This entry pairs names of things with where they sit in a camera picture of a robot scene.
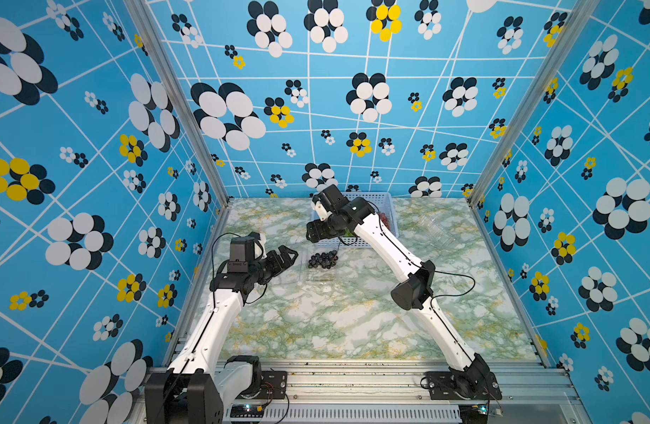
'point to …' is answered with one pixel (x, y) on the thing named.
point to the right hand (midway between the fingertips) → (319, 231)
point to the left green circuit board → (247, 411)
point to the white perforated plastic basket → (383, 202)
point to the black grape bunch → (325, 260)
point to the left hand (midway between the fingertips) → (291, 257)
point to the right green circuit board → (478, 412)
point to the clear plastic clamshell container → (336, 277)
